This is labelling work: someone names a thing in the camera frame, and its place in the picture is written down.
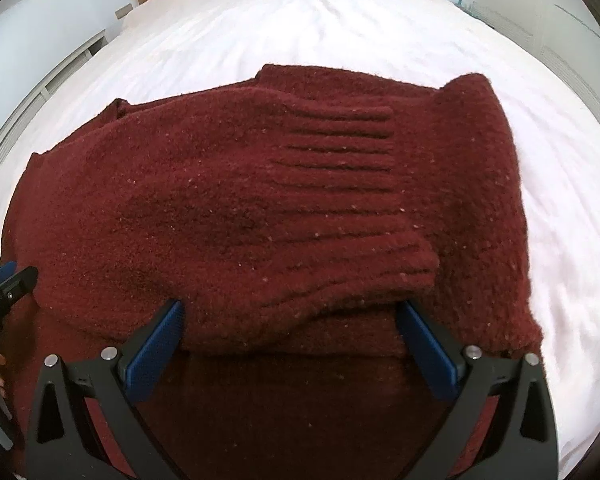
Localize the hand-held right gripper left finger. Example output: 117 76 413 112
25 299 189 480

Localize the dark red knit sweater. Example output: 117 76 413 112
0 64 545 480

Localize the white wardrobe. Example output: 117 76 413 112
466 0 600 128

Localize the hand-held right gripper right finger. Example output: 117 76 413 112
395 300 557 480

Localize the white louvered cabinet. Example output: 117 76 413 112
0 29 107 198

